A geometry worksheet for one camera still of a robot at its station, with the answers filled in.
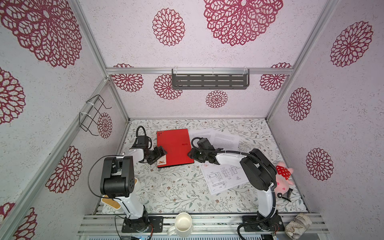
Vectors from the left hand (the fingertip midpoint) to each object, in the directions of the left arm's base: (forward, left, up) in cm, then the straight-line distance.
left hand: (163, 157), depth 97 cm
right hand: (+1, -16, +3) cm, 16 cm away
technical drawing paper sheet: (-13, -36, -2) cm, 39 cm away
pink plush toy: (-22, -67, +5) cm, 70 cm away
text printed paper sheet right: (+13, -44, -2) cm, 46 cm away
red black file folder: (+10, -8, +1) cm, 13 cm away
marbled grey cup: (-40, -68, +2) cm, 79 cm away
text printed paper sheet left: (+19, -33, -2) cm, 38 cm away
